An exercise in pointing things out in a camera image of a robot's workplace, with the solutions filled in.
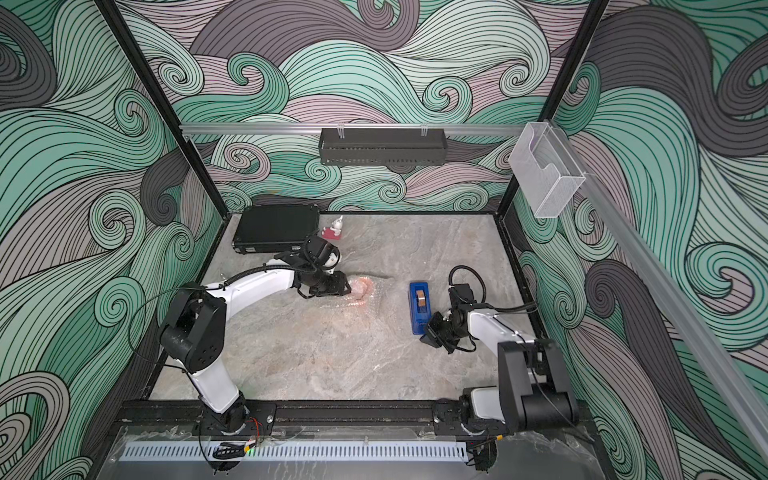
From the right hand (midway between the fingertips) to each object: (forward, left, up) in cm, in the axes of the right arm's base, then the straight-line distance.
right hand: (419, 338), depth 86 cm
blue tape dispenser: (+8, -1, +4) cm, 9 cm away
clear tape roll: (+10, -1, +6) cm, 12 cm away
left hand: (+13, +22, +8) cm, 26 cm away
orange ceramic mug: (+13, +17, +8) cm, 23 cm away
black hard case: (+42, +51, +3) cm, 66 cm away
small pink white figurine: (+40, +29, +2) cm, 50 cm away
